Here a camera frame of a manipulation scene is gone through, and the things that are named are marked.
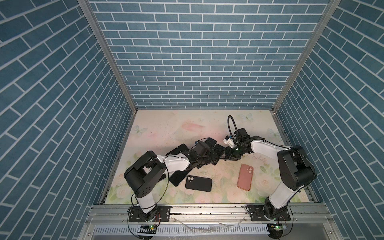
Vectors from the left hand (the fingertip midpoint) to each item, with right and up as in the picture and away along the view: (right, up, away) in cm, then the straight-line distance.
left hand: (213, 159), depth 89 cm
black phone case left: (-21, +5, +9) cm, 23 cm away
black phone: (+1, +3, 0) cm, 4 cm away
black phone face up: (-21, -9, -4) cm, 24 cm away
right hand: (+5, +2, +1) cm, 5 cm away
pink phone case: (+18, -10, -2) cm, 21 cm away
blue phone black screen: (-1, +9, +11) cm, 14 cm away
